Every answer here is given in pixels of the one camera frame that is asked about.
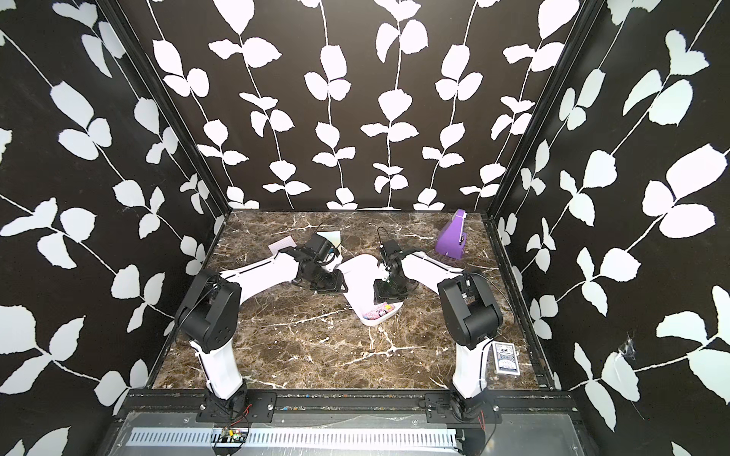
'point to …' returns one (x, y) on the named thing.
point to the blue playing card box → (506, 360)
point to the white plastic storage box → (358, 274)
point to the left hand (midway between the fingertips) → (345, 286)
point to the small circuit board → (232, 435)
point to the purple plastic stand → (451, 239)
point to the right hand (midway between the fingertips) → (379, 296)
